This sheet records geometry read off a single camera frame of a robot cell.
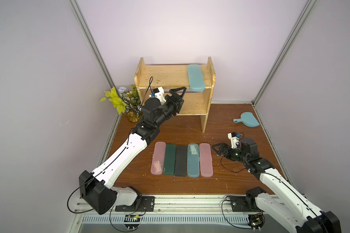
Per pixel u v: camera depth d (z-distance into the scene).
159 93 0.62
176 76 0.76
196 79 0.71
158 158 0.90
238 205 0.72
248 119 1.10
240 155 0.67
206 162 0.86
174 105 0.57
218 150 0.71
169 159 0.88
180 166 0.83
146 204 0.73
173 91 0.58
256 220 0.70
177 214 0.71
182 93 0.58
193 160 0.87
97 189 0.38
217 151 0.72
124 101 0.85
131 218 0.72
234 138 0.73
